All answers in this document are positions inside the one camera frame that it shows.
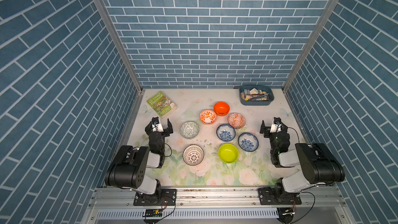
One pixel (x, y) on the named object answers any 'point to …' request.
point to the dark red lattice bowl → (193, 155)
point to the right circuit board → (285, 215)
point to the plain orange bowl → (221, 108)
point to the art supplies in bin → (254, 94)
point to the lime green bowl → (228, 153)
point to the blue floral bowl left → (226, 132)
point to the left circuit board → (154, 212)
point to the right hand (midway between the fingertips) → (273, 122)
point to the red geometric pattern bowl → (236, 120)
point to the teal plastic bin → (266, 88)
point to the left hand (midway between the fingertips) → (163, 120)
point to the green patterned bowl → (189, 129)
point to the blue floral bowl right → (248, 142)
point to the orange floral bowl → (208, 116)
